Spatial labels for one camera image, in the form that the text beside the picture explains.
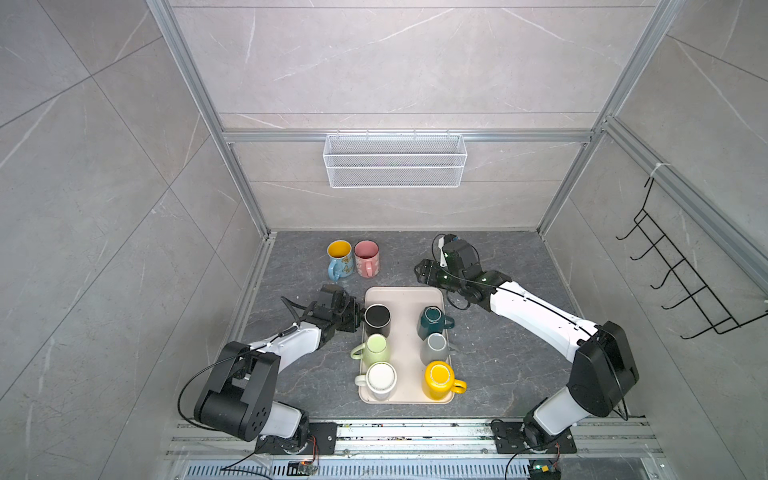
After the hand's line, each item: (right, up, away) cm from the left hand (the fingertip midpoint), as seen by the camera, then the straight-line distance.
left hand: (366, 294), depth 90 cm
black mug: (+4, -7, -5) cm, 9 cm away
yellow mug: (+20, -20, -16) cm, 32 cm away
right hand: (+17, +8, -5) cm, 19 cm away
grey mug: (+19, -13, -12) cm, 26 cm away
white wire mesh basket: (+9, +45, +10) cm, 47 cm away
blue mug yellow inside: (-9, +10, +8) cm, 16 cm away
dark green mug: (+20, -7, -7) cm, 22 cm away
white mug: (+5, -20, -14) cm, 25 cm away
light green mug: (+3, -13, -12) cm, 18 cm away
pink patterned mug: (0, +11, +8) cm, 14 cm away
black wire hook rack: (+75, +2, -27) cm, 80 cm away
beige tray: (+12, -4, +8) cm, 15 cm away
